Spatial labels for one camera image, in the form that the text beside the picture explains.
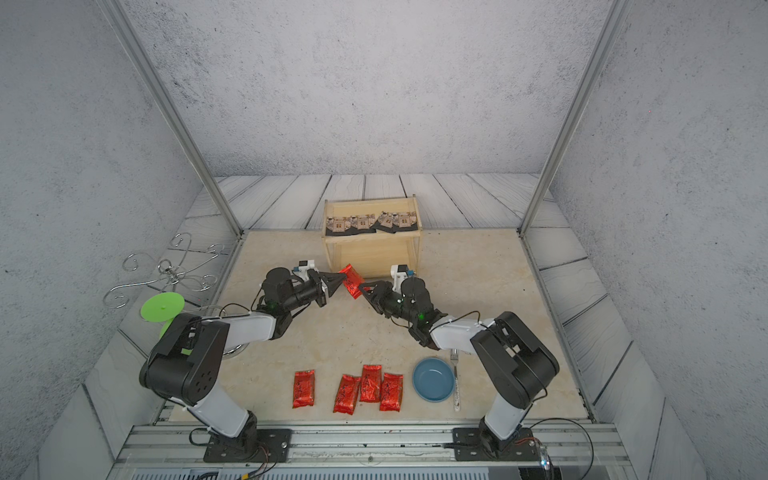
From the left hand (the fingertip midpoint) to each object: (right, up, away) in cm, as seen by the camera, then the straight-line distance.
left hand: (349, 276), depth 84 cm
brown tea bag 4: (+16, +17, +11) cm, 25 cm away
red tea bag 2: (-12, -30, -3) cm, 32 cm away
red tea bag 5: (+12, -30, -5) cm, 32 cm away
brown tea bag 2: (+3, +16, +10) cm, 19 cm away
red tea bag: (+1, -1, +1) cm, 2 cm away
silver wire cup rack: (-38, +4, -13) cm, 40 cm away
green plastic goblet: (-35, -4, -22) cm, 42 cm away
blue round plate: (+23, -28, -1) cm, 36 cm away
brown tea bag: (-5, +15, +10) cm, 18 cm away
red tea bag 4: (+6, -28, -3) cm, 29 cm away
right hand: (+3, -3, -2) cm, 5 cm away
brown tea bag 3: (+10, +17, +12) cm, 23 cm away
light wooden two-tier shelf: (+5, +6, +27) cm, 28 cm away
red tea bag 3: (0, -32, -5) cm, 32 cm away
